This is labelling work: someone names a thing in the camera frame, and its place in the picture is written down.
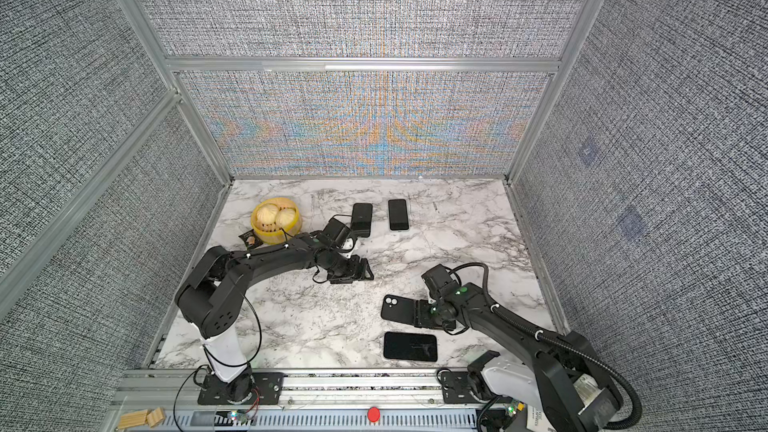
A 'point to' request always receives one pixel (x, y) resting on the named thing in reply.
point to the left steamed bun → (267, 213)
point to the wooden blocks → (152, 417)
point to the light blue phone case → (398, 215)
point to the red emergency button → (374, 414)
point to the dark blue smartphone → (398, 214)
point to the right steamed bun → (284, 217)
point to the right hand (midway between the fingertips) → (420, 320)
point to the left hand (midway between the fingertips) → (365, 280)
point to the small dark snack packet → (251, 239)
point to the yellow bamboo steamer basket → (271, 233)
